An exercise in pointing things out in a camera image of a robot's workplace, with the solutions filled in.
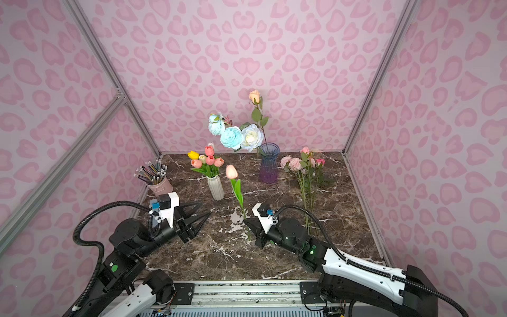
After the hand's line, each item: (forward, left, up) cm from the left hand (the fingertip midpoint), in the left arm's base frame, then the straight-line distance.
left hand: (205, 209), depth 59 cm
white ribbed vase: (+23, +4, -22) cm, 32 cm away
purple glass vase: (+40, -21, -32) cm, 55 cm away
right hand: (+1, -11, -11) cm, 16 cm away
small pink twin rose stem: (+33, -38, -30) cm, 58 cm away
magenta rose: (+44, -50, -30) cm, 73 cm away
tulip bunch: (+22, +4, -5) cm, 23 cm away
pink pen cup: (+26, +30, -26) cm, 48 cm away
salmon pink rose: (+46, -40, -23) cm, 65 cm away
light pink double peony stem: (+42, -44, -28) cm, 67 cm away
